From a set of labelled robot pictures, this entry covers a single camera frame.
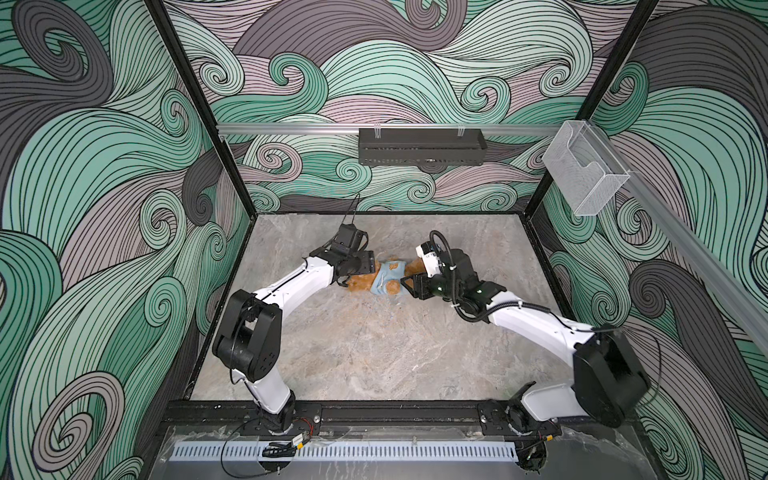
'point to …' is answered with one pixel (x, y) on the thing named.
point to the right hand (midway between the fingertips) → (408, 279)
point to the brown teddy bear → (364, 284)
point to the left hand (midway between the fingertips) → (365, 260)
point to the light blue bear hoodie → (392, 278)
